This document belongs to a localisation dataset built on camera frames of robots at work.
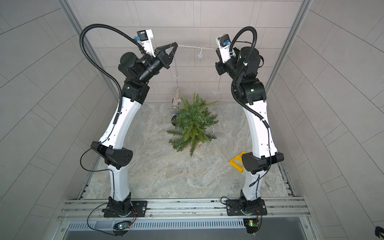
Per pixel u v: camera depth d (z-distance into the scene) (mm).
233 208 708
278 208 725
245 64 417
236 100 468
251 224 680
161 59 517
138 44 500
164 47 542
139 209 710
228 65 528
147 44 511
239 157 891
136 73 496
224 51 502
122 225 644
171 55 571
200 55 590
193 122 725
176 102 864
